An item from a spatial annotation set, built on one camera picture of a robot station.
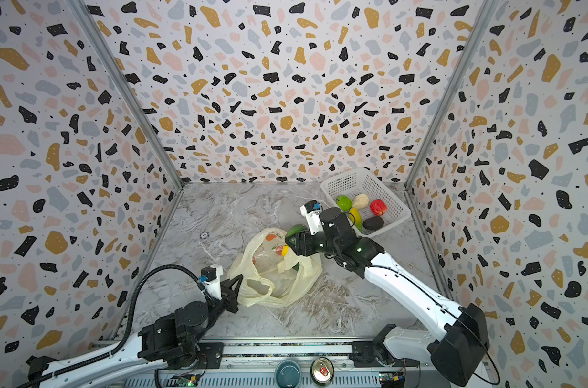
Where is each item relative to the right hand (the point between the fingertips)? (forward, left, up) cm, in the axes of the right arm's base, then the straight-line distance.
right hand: (289, 234), depth 72 cm
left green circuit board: (-34, +29, -26) cm, 51 cm away
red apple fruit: (+29, -36, -22) cm, 51 cm away
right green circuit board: (-33, -31, -28) cm, 53 cm away
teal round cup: (-32, 0, -24) cm, 40 cm away
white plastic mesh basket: (+45, -32, -23) cm, 60 cm away
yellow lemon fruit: (-4, +1, -3) cm, 5 cm away
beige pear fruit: (+32, -29, -23) cm, 49 cm away
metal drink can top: (-32, -10, -15) cm, 37 cm away
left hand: (-10, +14, -9) cm, 19 cm away
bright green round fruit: (+32, -21, -23) cm, 45 cm away
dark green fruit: (+1, -2, +1) cm, 2 cm away
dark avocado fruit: (+23, -33, -26) cm, 48 cm away
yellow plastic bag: (0, +10, -27) cm, 29 cm away
